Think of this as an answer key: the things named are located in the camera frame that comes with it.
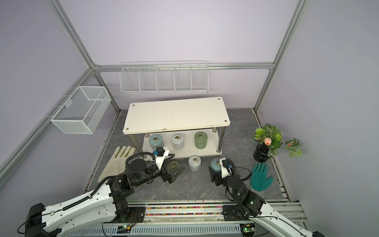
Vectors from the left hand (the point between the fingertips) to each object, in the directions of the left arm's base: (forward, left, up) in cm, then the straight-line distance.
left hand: (179, 162), depth 68 cm
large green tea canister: (+4, +4, -14) cm, 15 cm away
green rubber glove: (-4, -45, -24) cm, 51 cm away
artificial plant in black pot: (+7, -43, +5) cm, 44 cm away
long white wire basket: (+59, +9, +7) cm, 60 cm away
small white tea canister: (+18, +2, -9) cm, 20 cm away
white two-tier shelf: (+12, -6, +11) cm, 18 cm away
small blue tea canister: (+18, +14, -8) cm, 24 cm away
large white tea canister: (+6, -8, -15) cm, 18 cm away
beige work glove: (+12, +40, -23) cm, 48 cm away
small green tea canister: (+18, -12, -8) cm, 23 cm away
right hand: (+3, -19, -11) cm, 22 cm away
